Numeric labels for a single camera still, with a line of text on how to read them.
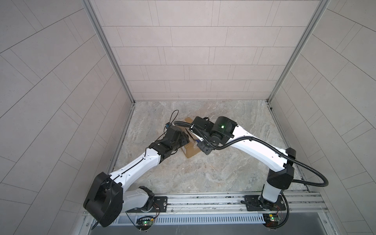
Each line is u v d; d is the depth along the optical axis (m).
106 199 0.38
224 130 0.44
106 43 0.84
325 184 0.39
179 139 0.64
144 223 0.64
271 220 0.68
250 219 0.68
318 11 0.73
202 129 0.49
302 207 0.72
